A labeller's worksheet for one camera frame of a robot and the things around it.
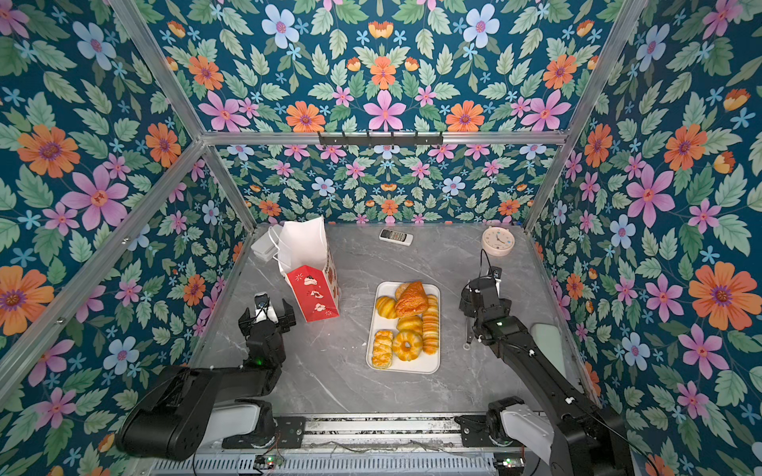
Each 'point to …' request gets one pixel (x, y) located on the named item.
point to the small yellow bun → (386, 306)
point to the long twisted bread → (431, 325)
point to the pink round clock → (497, 241)
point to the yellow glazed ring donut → (407, 345)
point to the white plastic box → (265, 248)
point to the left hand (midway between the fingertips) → (266, 298)
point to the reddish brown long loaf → (411, 299)
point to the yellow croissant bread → (382, 357)
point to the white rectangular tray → (426, 363)
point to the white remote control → (396, 237)
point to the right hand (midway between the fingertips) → (481, 295)
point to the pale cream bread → (410, 323)
